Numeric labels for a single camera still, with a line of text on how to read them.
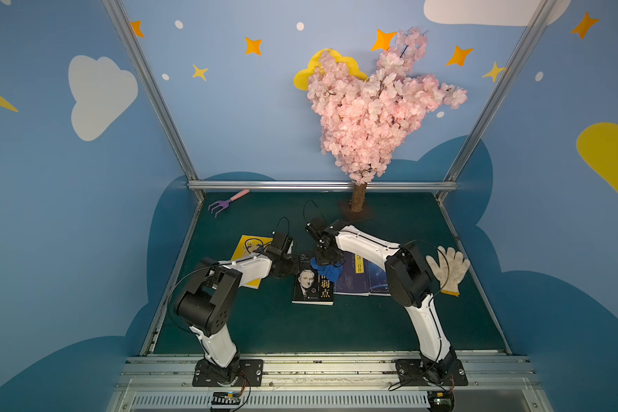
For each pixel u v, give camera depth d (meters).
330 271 0.91
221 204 1.15
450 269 0.98
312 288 0.91
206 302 0.48
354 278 0.95
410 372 0.75
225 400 0.73
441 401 0.73
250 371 0.75
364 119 0.71
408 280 0.56
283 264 0.81
